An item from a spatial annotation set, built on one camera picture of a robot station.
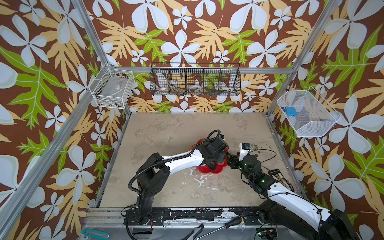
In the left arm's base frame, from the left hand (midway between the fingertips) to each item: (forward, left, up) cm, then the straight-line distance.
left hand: (221, 152), depth 86 cm
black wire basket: (+44, +15, +20) cm, 51 cm away
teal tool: (-38, +63, -12) cm, 75 cm away
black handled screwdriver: (-34, -3, -9) cm, 35 cm away
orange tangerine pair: (-9, +18, +20) cm, 29 cm away
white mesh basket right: (+13, -48, +18) cm, 53 cm away
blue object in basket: (+19, -41, +15) cm, 48 cm away
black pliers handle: (-37, +15, -10) cm, 41 cm away
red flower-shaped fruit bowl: (-6, 0, -7) cm, 9 cm away
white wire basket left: (+30, +64, +23) cm, 74 cm away
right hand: (-2, -4, +3) cm, 6 cm away
